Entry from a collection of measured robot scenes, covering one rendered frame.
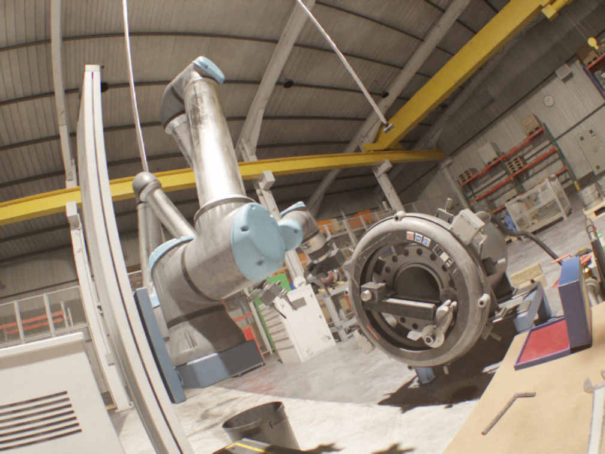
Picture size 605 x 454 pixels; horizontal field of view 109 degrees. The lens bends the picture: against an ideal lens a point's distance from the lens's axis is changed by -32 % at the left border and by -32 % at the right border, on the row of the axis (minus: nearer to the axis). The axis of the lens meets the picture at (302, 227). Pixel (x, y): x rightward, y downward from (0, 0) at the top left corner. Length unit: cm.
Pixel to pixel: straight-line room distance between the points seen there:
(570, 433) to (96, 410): 73
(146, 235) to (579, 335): 145
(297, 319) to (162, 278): 460
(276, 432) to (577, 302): 125
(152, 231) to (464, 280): 133
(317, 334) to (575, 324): 501
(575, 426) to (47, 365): 81
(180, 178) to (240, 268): 901
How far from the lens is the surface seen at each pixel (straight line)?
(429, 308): 142
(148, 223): 146
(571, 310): 56
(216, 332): 69
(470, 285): 133
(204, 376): 67
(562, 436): 42
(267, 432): 145
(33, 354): 70
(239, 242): 59
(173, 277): 71
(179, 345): 71
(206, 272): 65
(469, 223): 131
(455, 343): 146
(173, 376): 81
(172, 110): 106
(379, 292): 150
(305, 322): 531
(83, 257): 880
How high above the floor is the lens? 73
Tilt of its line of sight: 14 degrees up
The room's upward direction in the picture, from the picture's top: 24 degrees counter-clockwise
